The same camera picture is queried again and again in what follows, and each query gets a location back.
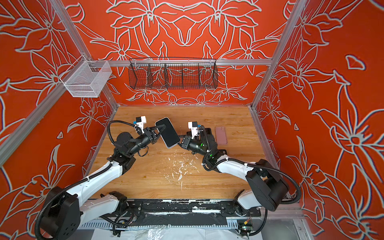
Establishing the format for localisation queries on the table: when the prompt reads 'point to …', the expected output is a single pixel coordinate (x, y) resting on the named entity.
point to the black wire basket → (173, 73)
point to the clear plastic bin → (86, 78)
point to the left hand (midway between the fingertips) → (165, 126)
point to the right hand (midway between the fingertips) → (169, 139)
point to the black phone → (168, 134)
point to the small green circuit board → (245, 230)
